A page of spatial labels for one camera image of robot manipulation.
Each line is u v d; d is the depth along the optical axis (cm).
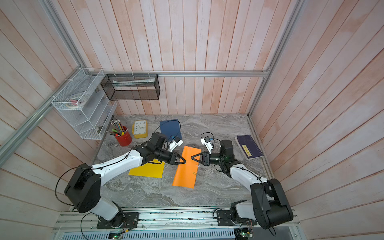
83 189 43
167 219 75
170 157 71
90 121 78
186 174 75
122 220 71
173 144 75
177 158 73
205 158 71
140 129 109
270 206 42
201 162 76
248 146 101
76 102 74
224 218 73
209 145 75
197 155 76
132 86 91
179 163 76
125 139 97
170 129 113
